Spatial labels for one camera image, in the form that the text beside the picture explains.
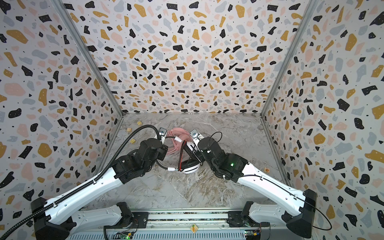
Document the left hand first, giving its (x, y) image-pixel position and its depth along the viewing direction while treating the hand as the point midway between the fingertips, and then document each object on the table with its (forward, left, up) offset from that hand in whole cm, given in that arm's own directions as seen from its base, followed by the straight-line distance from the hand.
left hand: (161, 138), depth 72 cm
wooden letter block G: (+18, +28, -27) cm, 43 cm away
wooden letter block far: (+35, +27, -28) cm, 52 cm away
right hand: (-2, -18, +3) cm, 18 cm away
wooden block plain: (+28, +33, -28) cm, 51 cm away
